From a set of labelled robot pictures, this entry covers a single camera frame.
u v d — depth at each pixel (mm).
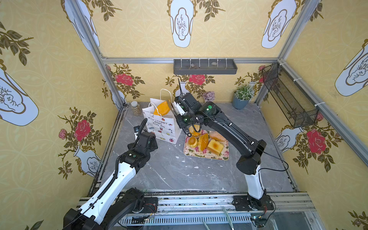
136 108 1064
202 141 915
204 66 921
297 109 854
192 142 921
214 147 901
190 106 549
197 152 924
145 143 584
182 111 592
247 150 475
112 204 546
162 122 835
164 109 802
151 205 736
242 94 1083
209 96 1138
